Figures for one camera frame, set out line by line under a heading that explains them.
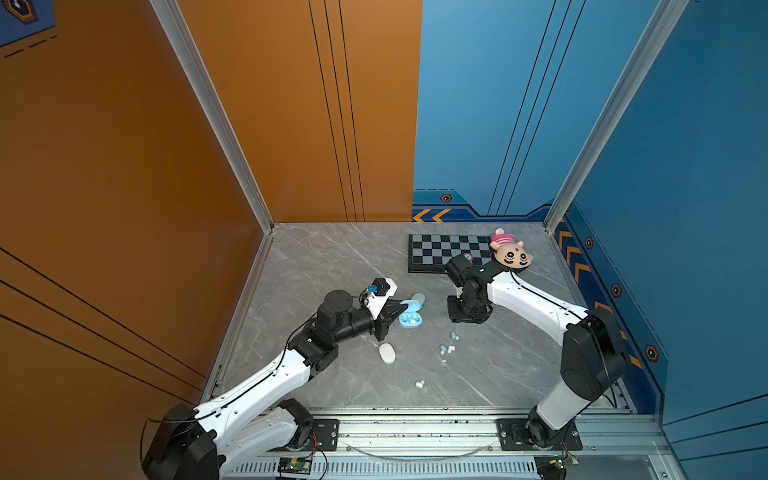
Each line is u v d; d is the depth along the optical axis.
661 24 0.71
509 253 1.00
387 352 0.85
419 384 0.81
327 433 0.74
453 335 0.89
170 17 0.70
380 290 0.61
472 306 0.72
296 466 0.71
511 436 0.72
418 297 0.97
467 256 1.05
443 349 0.87
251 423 0.56
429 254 1.06
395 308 0.70
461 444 0.72
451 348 0.87
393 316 0.70
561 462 0.70
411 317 0.72
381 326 0.63
